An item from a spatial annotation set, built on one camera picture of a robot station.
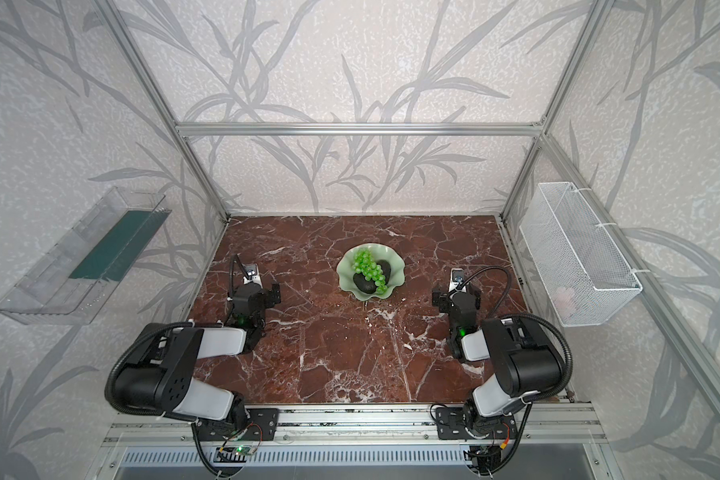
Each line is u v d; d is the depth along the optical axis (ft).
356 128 3.25
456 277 2.63
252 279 2.58
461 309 2.29
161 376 1.44
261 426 2.38
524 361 1.48
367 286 3.07
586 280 1.96
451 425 2.40
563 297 2.46
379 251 3.36
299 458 2.52
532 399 1.62
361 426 2.46
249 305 2.31
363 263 3.10
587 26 2.40
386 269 3.21
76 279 2.10
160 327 1.59
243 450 2.31
